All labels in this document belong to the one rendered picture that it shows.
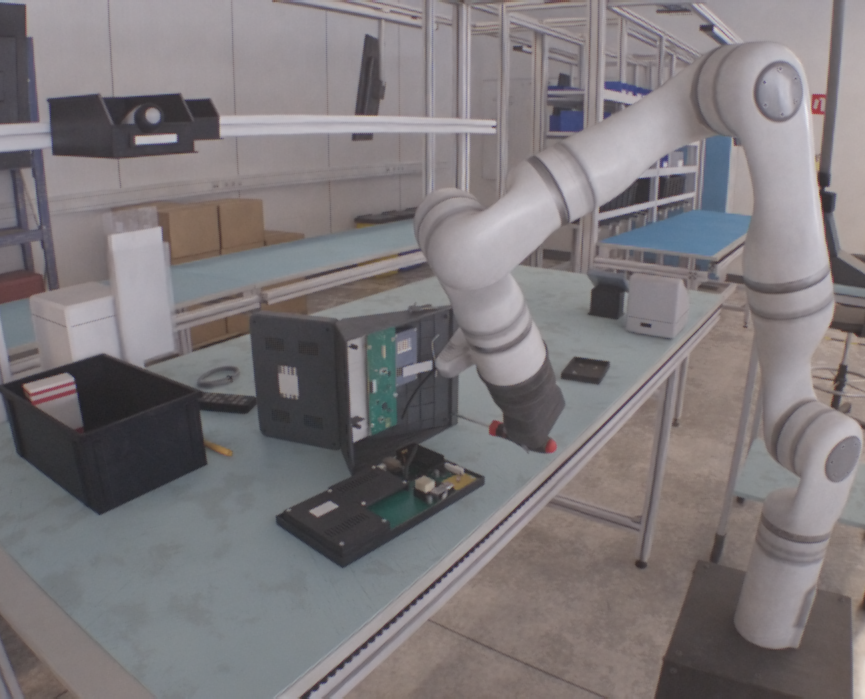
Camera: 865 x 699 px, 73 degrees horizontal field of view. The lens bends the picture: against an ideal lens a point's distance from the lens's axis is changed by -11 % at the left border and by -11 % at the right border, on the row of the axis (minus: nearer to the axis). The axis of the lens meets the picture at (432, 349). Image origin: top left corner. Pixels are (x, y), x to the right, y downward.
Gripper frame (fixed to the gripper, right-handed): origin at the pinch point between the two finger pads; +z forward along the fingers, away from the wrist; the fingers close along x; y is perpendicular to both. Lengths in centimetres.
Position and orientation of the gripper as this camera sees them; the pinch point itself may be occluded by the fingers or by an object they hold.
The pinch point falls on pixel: (533, 444)
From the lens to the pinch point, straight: 85.3
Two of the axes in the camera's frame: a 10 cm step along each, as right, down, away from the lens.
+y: 7.6, 2.1, -6.1
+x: 5.4, -7.3, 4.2
